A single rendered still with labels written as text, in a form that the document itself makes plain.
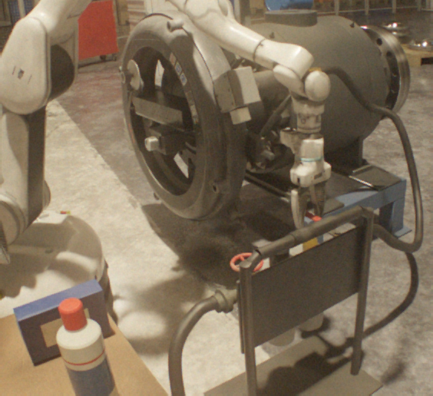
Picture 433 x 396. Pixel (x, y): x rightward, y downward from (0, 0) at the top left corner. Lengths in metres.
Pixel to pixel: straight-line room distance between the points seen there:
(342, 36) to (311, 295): 1.12
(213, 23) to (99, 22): 5.93
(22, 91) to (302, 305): 0.84
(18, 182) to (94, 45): 5.76
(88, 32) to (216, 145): 5.68
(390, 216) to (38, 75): 1.51
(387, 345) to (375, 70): 1.04
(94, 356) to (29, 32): 0.77
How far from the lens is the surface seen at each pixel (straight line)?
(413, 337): 1.68
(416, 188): 1.81
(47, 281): 1.43
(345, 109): 1.90
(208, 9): 1.22
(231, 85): 1.37
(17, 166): 1.40
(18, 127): 1.35
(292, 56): 1.13
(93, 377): 0.74
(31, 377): 0.95
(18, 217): 1.43
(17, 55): 1.24
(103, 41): 7.14
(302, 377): 1.50
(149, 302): 1.85
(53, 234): 1.69
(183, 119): 1.55
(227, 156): 1.49
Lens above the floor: 1.09
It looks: 24 degrees down
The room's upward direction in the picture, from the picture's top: 5 degrees counter-clockwise
